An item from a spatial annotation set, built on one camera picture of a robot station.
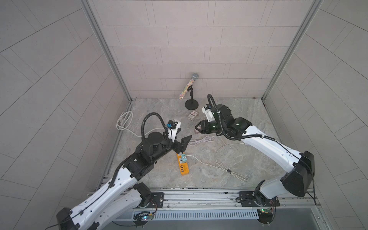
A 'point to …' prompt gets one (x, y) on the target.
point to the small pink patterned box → (192, 115)
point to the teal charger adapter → (184, 157)
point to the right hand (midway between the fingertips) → (197, 127)
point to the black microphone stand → (191, 104)
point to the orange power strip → (183, 167)
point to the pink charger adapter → (196, 132)
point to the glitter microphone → (194, 76)
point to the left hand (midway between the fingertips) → (188, 132)
